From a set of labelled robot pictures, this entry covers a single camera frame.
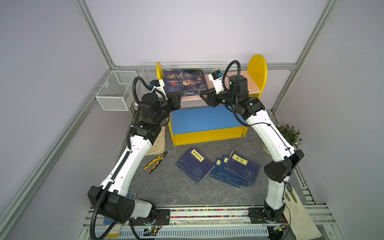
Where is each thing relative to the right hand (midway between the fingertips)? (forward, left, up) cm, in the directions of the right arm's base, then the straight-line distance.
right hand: (203, 93), depth 71 cm
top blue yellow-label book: (-20, -23, -39) cm, 50 cm away
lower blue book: (-28, -16, -41) cm, 52 cm away
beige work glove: (-4, +30, -40) cm, 50 cm away
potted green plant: (-7, -50, -24) cm, 56 cm away
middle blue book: (-24, -12, -39) cm, 47 cm away
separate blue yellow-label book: (-19, +5, -39) cm, 44 cm away
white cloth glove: (-45, -47, -42) cm, 77 cm away
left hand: (-4, +9, +3) cm, 10 cm away
